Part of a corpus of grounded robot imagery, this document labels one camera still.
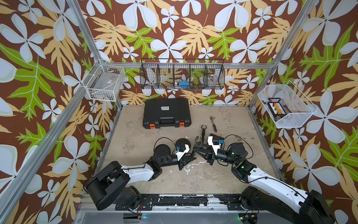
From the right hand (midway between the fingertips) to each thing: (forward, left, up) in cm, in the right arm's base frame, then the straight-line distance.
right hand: (195, 148), depth 68 cm
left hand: (0, -1, -8) cm, 8 cm away
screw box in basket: (+25, -51, +2) cm, 56 cm away
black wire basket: (+56, +6, +6) cm, 57 cm away
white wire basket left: (+41, +55, +11) cm, 69 cm away
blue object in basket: (+46, +4, +4) cm, 47 cm away
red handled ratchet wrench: (+39, -18, -23) cm, 49 cm away
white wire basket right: (+27, -57, +2) cm, 63 cm away
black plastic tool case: (+40, +19, -18) cm, 48 cm away
